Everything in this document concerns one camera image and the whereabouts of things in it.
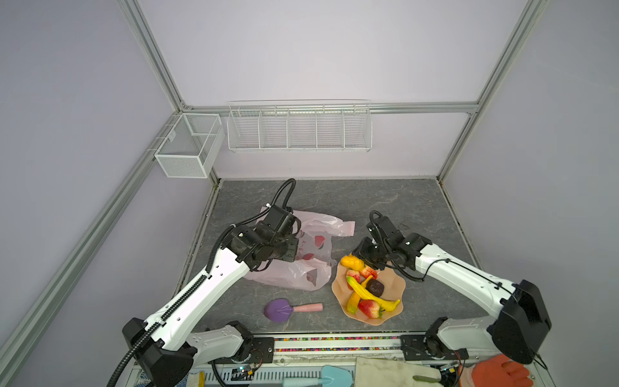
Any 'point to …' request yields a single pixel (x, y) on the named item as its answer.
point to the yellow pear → (351, 262)
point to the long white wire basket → (301, 126)
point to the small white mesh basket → (189, 148)
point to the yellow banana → (363, 293)
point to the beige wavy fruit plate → (394, 286)
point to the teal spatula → (330, 376)
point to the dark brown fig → (375, 287)
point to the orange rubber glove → (498, 372)
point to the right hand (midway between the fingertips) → (354, 256)
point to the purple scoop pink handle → (280, 310)
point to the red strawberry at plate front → (371, 308)
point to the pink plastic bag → (311, 270)
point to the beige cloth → (384, 372)
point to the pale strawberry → (355, 274)
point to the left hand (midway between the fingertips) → (289, 251)
